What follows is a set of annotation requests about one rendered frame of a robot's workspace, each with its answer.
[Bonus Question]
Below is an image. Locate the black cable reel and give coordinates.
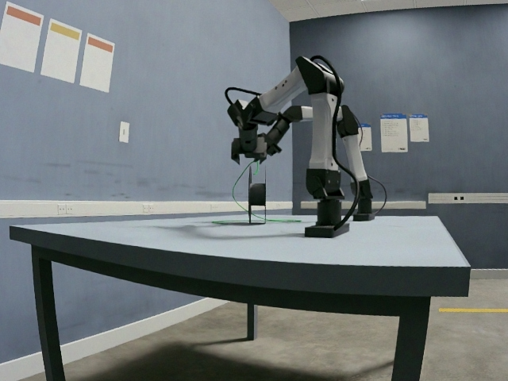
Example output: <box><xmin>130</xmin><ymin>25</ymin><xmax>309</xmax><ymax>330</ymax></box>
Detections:
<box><xmin>248</xmin><ymin>166</ymin><xmax>266</xmax><ymax>224</ymax></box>

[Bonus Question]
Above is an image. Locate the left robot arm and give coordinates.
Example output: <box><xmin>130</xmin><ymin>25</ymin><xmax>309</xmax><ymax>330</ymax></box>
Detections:
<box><xmin>227</xmin><ymin>56</ymin><xmax>349</xmax><ymax>233</ymax></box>

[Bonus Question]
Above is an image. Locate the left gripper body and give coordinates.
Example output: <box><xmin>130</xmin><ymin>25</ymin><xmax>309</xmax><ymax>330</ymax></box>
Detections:
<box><xmin>231</xmin><ymin>136</ymin><xmax>267</xmax><ymax>158</ymax></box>

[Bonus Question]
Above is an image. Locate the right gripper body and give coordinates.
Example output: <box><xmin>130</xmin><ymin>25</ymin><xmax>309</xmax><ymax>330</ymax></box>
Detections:
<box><xmin>257</xmin><ymin>128</ymin><xmax>283</xmax><ymax>156</ymax></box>

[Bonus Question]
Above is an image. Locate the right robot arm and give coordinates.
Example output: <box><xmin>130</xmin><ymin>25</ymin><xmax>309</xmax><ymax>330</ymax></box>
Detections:
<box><xmin>267</xmin><ymin>105</ymin><xmax>375</xmax><ymax>217</ymax></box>

